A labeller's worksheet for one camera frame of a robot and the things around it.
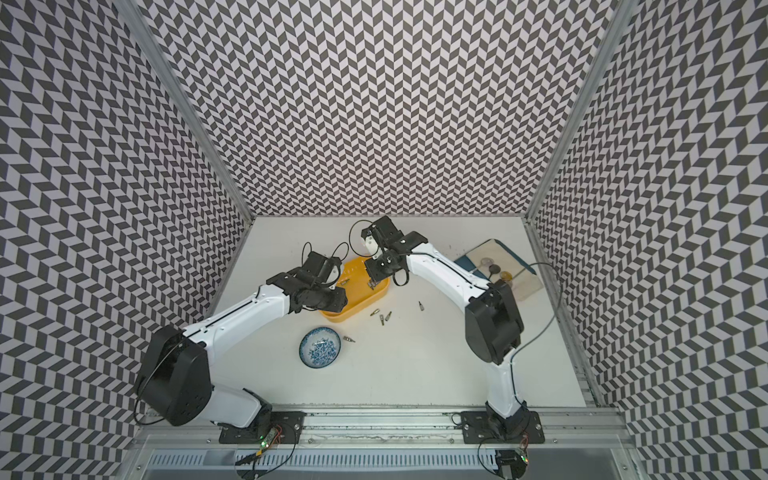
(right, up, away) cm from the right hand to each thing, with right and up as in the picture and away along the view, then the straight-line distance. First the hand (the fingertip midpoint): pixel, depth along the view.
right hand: (375, 275), depth 87 cm
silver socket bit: (+14, -11, +9) cm, 20 cm away
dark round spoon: (+40, 0, +18) cm, 44 cm away
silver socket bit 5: (-8, -19, +1) cm, 21 cm away
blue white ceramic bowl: (-16, -16, -3) cm, 23 cm away
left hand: (-10, -8, -1) cm, 13 cm away
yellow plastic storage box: (-7, -2, +8) cm, 11 cm away
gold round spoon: (+44, -2, +16) cm, 47 cm away
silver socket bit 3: (+4, -13, +5) cm, 15 cm away
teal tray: (+41, +3, +19) cm, 45 cm away
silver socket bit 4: (+2, -14, +5) cm, 15 cm away
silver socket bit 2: (0, -12, +5) cm, 13 cm away
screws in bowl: (-15, -22, -2) cm, 27 cm away
